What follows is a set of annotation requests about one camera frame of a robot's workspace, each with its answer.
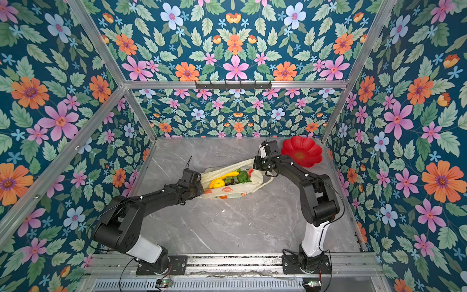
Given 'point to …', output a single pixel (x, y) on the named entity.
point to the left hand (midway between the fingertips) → (202, 184)
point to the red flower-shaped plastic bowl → (303, 150)
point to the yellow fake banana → (228, 174)
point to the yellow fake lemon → (218, 184)
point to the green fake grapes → (229, 180)
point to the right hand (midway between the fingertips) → (254, 162)
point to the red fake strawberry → (250, 172)
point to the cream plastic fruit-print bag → (258, 177)
